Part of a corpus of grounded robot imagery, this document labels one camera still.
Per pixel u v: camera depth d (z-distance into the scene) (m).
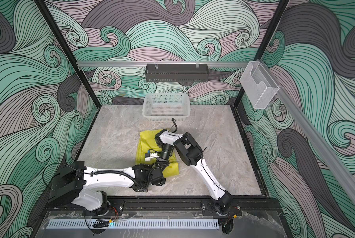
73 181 0.47
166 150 0.84
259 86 0.75
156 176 0.62
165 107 1.19
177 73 0.95
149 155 0.83
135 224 0.70
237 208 0.73
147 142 0.95
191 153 0.64
